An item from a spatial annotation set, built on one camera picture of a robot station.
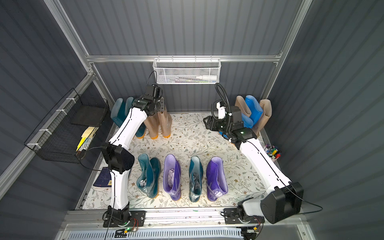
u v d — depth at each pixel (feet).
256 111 2.82
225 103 2.15
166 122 3.00
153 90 2.24
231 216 2.41
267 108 2.86
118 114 2.78
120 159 1.74
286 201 1.28
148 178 2.14
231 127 1.86
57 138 2.26
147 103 2.08
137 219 2.39
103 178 2.81
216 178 2.18
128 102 3.01
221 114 2.19
